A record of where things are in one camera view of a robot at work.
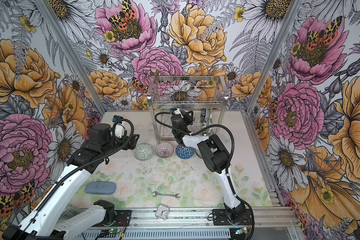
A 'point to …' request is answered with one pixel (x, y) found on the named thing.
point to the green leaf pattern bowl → (205, 123)
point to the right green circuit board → (242, 230)
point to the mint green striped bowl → (198, 153)
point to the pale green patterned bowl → (143, 152)
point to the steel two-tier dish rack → (192, 101)
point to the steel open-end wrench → (177, 195)
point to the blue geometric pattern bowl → (184, 152)
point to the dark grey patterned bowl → (206, 116)
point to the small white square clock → (162, 211)
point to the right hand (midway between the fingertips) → (194, 113)
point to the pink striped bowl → (164, 149)
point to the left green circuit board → (114, 230)
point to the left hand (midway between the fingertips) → (129, 139)
